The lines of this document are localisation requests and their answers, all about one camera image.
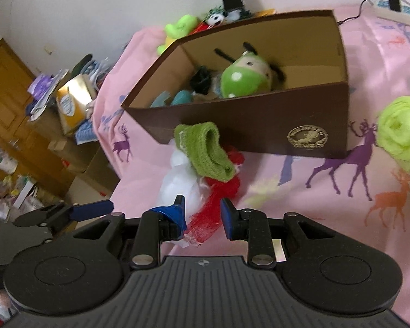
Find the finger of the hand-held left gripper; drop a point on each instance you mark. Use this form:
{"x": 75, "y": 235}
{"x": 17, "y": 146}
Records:
{"x": 88, "y": 210}

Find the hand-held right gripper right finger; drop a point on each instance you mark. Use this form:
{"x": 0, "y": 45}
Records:
{"x": 229, "y": 220}

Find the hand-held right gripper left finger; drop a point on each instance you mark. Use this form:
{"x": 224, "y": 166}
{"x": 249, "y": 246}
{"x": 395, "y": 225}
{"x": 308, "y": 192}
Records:
{"x": 173, "y": 216}

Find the red mesh bag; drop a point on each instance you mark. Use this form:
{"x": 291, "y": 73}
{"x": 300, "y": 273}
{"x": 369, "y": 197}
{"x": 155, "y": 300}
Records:
{"x": 222, "y": 191}

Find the white plastic bag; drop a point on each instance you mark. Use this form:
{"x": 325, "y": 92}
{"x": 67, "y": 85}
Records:
{"x": 181, "y": 184}

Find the green knit sock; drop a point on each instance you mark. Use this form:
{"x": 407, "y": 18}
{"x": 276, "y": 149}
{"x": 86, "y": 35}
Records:
{"x": 208, "y": 153}

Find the brown cardboard box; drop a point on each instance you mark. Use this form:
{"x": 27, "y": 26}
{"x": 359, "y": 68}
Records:
{"x": 246, "y": 126}

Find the teal cloth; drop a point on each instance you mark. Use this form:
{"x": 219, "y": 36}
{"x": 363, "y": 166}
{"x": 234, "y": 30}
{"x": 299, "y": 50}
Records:
{"x": 181, "y": 98}

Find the black sock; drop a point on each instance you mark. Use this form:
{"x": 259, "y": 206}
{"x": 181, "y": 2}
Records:
{"x": 201, "y": 80}

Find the green cow plush toy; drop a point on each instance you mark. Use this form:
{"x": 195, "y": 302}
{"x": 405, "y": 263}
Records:
{"x": 246, "y": 78}

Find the plain cardboard carton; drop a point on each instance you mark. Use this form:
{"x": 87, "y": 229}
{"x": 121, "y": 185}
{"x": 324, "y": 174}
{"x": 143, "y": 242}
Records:
{"x": 88, "y": 167}

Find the golden paper bag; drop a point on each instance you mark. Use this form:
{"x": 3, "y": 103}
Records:
{"x": 73, "y": 104}

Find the wooden cabinet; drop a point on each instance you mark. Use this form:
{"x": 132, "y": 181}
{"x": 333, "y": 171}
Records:
{"x": 6, "y": 109}

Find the purple packet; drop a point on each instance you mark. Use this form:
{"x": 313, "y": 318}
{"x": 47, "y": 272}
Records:
{"x": 39, "y": 85}

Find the green and yellow plush toy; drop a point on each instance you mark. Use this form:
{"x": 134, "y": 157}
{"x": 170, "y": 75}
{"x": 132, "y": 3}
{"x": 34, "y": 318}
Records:
{"x": 177, "y": 29}

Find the neon yellow fluffy cloth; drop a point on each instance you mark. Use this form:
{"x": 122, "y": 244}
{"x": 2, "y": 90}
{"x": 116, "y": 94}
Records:
{"x": 401, "y": 126}

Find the panda plush toy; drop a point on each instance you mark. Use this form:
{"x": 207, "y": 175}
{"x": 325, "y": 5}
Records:
{"x": 216, "y": 18}

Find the yellow book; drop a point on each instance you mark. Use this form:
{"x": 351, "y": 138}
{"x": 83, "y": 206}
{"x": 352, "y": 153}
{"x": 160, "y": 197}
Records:
{"x": 263, "y": 13}

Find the pink deer print bedsheet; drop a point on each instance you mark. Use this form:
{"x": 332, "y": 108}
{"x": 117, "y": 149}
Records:
{"x": 369, "y": 61}

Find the white power strip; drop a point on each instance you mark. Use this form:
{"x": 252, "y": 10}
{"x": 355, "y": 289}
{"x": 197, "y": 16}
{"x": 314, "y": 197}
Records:
{"x": 408, "y": 15}

